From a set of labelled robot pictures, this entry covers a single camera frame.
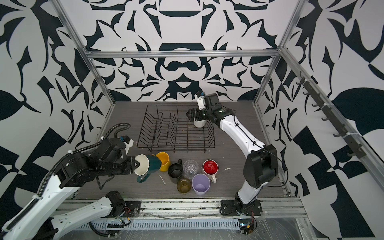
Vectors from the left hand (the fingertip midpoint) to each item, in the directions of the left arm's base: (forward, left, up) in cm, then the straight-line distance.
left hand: (140, 161), depth 64 cm
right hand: (+28, -24, -1) cm, 37 cm away
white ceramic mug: (+33, -28, -19) cm, 47 cm away
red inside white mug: (+5, -33, -24) cm, 41 cm away
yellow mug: (+7, -8, -16) cm, 19 cm away
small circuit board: (-22, -47, -26) cm, 58 cm away
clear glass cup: (+6, -21, -24) cm, 33 cm away
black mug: (+4, -13, -24) cm, 27 cm away
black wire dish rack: (+32, -7, -19) cm, 38 cm away
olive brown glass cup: (-4, -18, -24) cm, 30 cm away
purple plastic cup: (-3, -26, -24) cm, 36 cm away
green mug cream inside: (-3, -4, +3) cm, 6 cm away
